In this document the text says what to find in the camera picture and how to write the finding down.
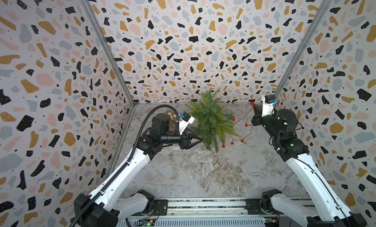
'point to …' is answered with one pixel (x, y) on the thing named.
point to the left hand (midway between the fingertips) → (200, 138)
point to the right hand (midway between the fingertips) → (256, 105)
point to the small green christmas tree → (211, 122)
